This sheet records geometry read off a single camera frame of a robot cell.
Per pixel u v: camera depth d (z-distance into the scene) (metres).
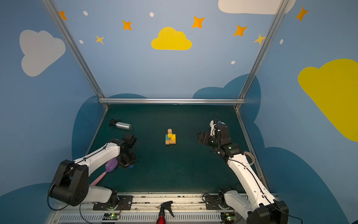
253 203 0.42
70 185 0.42
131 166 0.83
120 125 1.04
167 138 0.96
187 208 0.74
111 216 0.71
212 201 0.75
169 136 0.93
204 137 0.70
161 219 0.68
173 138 0.96
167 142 0.96
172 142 0.97
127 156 0.73
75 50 0.85
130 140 0.73
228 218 0.72
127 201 0.75
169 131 0.93
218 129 0.58
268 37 0.80
